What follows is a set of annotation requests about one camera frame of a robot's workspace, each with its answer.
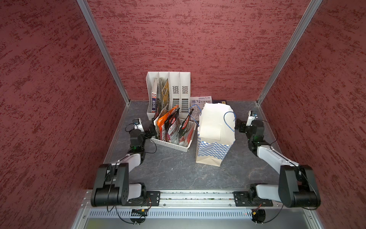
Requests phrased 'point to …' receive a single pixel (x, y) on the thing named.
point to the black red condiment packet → (172, 125)
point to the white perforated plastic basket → (177, 146)
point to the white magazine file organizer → (179, 90)
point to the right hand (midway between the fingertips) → (244, 120)
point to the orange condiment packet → (160, 124)
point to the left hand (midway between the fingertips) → (144, 127)
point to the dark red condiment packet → (183, 128)
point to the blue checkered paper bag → (216, 133)
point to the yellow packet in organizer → (166, 95)
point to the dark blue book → (219, 101)
